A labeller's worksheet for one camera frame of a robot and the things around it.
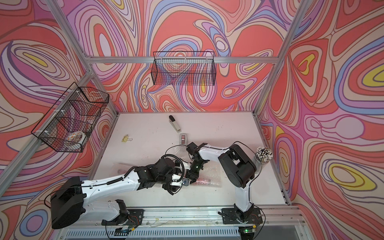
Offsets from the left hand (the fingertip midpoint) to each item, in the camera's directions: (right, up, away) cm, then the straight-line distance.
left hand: (182, 178), depth 80 cm
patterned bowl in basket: (-51, +23, -8) cm, 56 cm away
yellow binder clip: (-42, +19, +24) cm, 52 cm away
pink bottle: (+11, -2, +1) cm, 11 cm away
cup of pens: (+42, +13, -5) cm, 44 cm away
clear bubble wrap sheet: (-38, +3, +6) cm, 39 cm away
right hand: (+4, -5, +5) cm, 8 cm away
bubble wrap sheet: (+16, -1, +7) cm, 17 cm away
